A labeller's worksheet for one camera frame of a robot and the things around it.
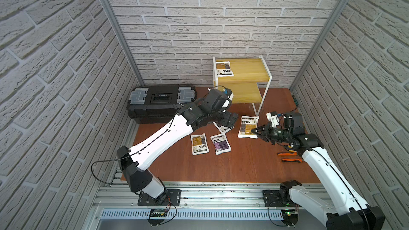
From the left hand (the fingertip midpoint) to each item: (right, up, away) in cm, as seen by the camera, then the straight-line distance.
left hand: (232, 112), depth 70 cm
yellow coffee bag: (-16, -20, +20) cm, 33 cm away
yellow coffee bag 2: (+9, -6, +7) cm, 13 cm away
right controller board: (+26, -47, 0) cm, 54 cm away
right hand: (+11, -9, +4) cm, 15 cm away
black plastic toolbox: (-40, +3, +19) cm, 44 cm away
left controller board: (-34, -48, +2) cm, 59 cm away
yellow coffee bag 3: (-3, +22, +12) cm, 25 cm away
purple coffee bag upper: (-2, -12, +28) cm, 31 cm away
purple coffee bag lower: (-3, -20, +21) cm, 29 cm away
